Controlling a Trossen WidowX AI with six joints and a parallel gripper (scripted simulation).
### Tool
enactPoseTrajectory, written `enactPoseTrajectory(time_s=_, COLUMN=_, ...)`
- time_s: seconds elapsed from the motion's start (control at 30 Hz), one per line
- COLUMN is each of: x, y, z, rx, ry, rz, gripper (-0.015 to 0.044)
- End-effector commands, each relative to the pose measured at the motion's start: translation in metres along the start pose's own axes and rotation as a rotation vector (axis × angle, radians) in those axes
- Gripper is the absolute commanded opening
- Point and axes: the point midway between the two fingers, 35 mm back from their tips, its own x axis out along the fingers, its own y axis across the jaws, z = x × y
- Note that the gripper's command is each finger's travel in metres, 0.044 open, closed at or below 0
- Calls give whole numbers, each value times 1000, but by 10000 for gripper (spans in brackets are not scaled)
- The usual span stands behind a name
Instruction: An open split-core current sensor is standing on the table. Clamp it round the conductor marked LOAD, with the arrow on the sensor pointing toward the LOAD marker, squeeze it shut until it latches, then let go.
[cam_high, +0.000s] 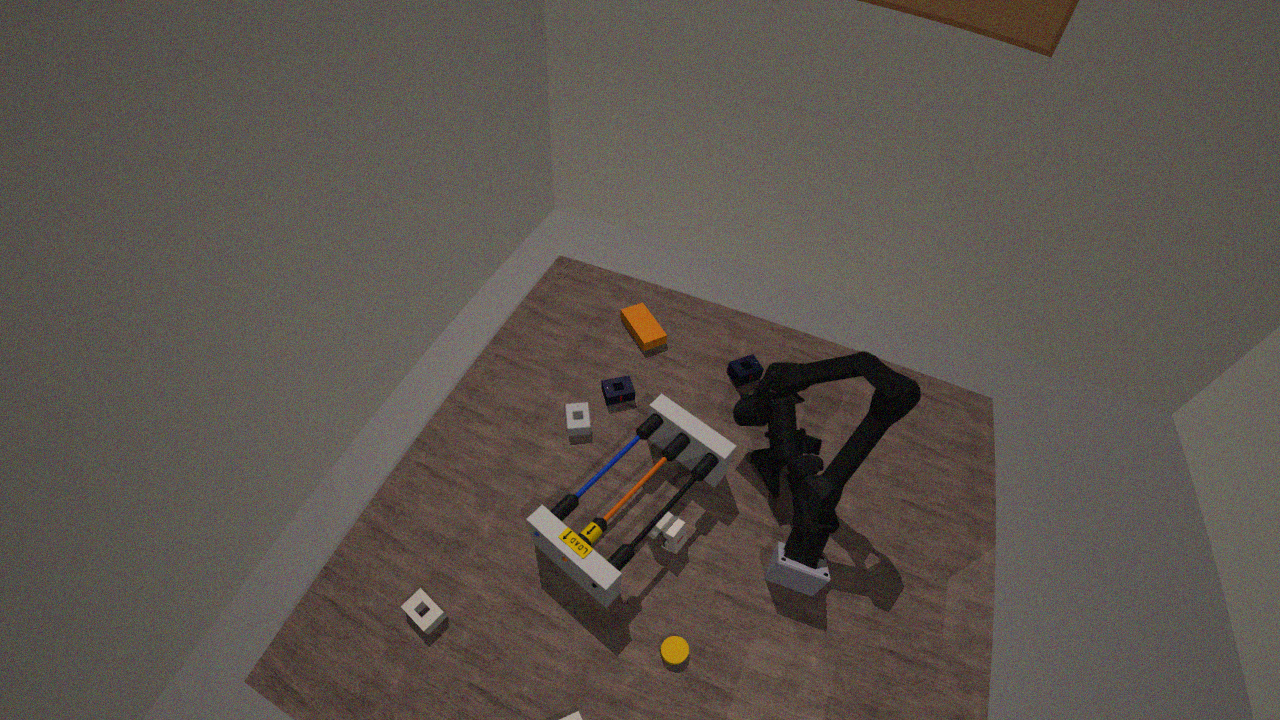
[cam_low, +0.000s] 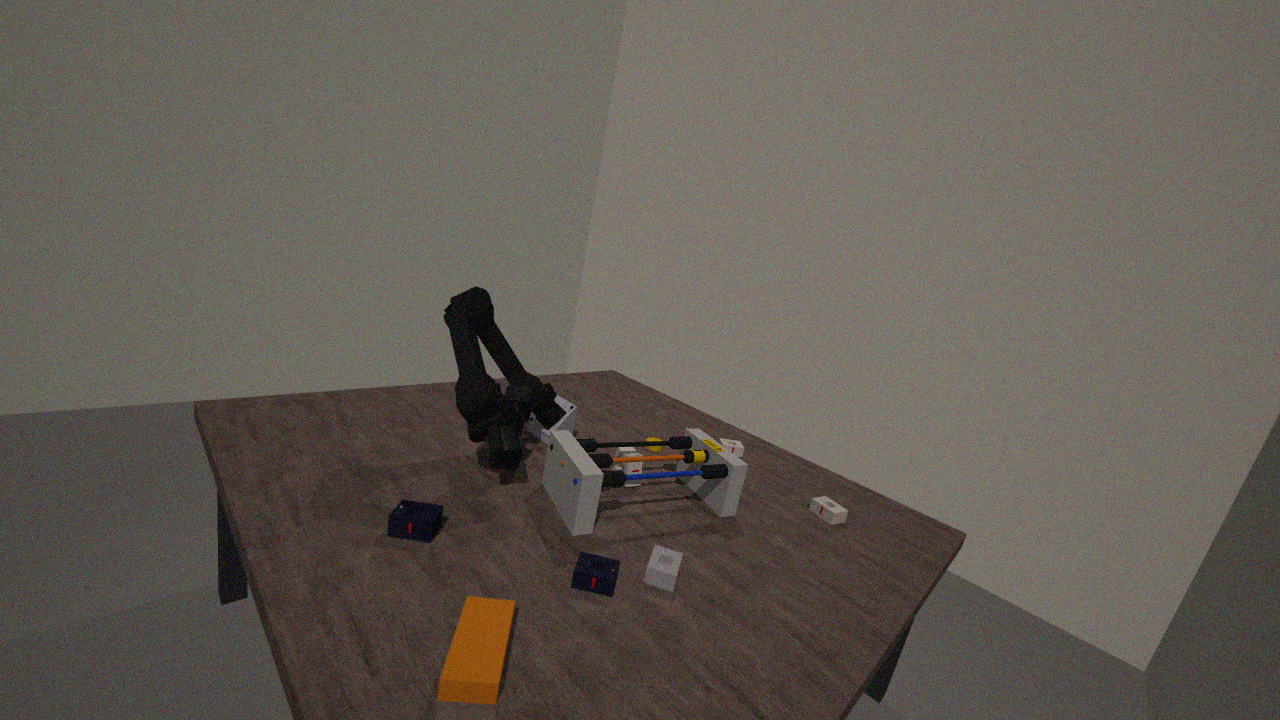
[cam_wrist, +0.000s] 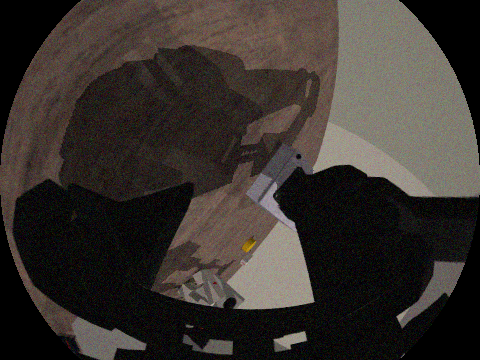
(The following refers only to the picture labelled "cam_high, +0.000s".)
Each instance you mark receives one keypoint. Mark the orange rectangular block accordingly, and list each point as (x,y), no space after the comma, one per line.
(643,326)

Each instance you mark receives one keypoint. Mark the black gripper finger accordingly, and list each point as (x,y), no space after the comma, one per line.
(771,476)
(795,481)

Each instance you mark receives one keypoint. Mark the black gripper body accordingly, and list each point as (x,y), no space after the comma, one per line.
(784,450)

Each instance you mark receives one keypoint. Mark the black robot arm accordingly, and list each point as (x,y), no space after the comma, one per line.
(816,499)

